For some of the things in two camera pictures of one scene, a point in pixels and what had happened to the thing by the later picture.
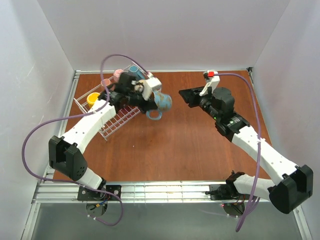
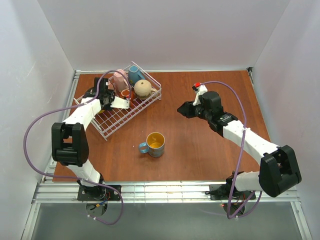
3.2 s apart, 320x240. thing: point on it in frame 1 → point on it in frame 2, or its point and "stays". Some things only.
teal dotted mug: (135, 73) stays
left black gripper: (144, 102) → (108, 100)
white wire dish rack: (121, 117) stays
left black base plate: (85, 193) stays
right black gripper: (197, 97) → (194, 111)
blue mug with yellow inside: (163, 102) → (154, 145)
